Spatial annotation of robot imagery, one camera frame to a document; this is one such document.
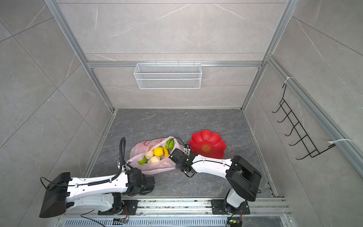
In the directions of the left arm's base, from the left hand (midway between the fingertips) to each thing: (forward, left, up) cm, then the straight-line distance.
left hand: (132, 169), depth 77 cm
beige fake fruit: (+7, -10, -5) cm, 14 cm away
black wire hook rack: (-4, -83, +24) cm, 87 cm away
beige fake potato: (+11, -8, -4) cm, 14 cm away
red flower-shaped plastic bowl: (+21, -46, -11) cm, 52 cm away
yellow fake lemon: (+13, -13, -4) cm, 19 cm away
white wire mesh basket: (+60, -20, +20) cm, 67 cm away
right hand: (+6, -27, -7) cm, 29 cm away
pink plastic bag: (+13, -2, -1) cm, 13 cm away
